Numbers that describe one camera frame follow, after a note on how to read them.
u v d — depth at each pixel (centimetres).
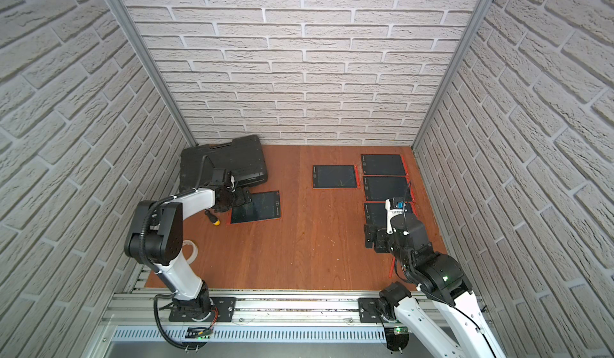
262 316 74
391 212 60
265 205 98
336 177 107
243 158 106
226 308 73
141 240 45
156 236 49
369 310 74
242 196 89
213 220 93
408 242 46
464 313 40
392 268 83
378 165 113
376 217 96
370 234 60
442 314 40
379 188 104
